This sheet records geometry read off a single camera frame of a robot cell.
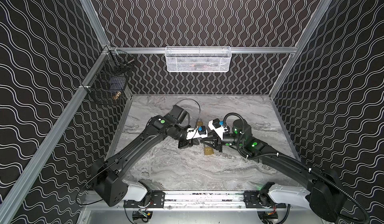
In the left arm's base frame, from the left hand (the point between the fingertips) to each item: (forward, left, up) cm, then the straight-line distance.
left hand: (200, 142), depth 71 cm
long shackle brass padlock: (+6, -5, -22) cm, 23 cm away
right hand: (+1, -1, +1) cm, 2 cm away
